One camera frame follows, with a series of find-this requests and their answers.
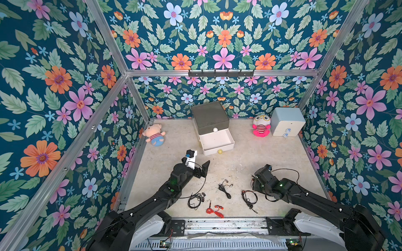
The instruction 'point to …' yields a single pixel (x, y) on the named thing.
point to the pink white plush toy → (261, 125)
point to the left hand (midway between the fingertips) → (203, 158)
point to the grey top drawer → (209, 116)
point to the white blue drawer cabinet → (287, 122)
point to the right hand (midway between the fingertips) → (255, 185)
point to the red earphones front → (210, 210)
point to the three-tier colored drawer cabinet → (212, 123)
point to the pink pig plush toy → (156, 136)
